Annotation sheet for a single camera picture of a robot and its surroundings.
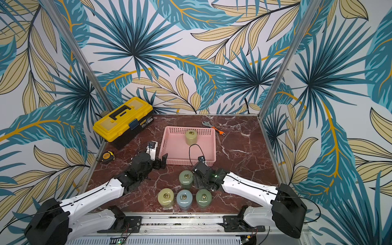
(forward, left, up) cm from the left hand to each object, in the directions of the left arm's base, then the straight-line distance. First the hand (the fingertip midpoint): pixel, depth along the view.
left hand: (159, 154), depth 83 cm
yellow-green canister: (+17, -17, -5) cm, 24 cm away
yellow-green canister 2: (-21, -6, -4) cm, 23 cm away
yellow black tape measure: (+3, +33, -10) cm, 35 cm away
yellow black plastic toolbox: (+15, +26, +3) cm, 31 cm away
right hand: (-10, -24, -7) cm, 27 cm away
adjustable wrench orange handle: (+26, -36, -12) cm, 46 cm away
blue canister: (-21, -15, -4) cm, 27 cm away
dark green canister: (-12, -15, -5) cm, 20 cm away
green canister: (-21, -24, -4) cm, 33 cm away
